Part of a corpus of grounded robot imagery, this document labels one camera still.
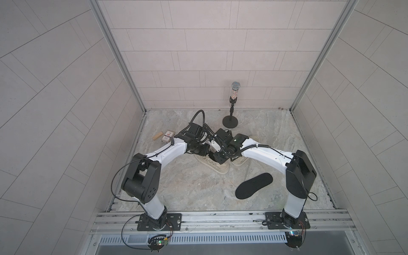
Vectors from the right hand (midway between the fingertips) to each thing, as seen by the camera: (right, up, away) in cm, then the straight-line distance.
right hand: (216, 158), depth 84 cm
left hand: (-3, +4, +4) cm, 6 cm away
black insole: (+16, -14, -3) cm, 22 cm away
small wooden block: (-37, +11, +17) cm, 43 cm away
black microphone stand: (+11, +20, +24) cm, 33 cm away
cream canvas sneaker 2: (+14, -2, +2) cm, 14 cm away
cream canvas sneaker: (+3, -5, -2) cm, 6 cm away
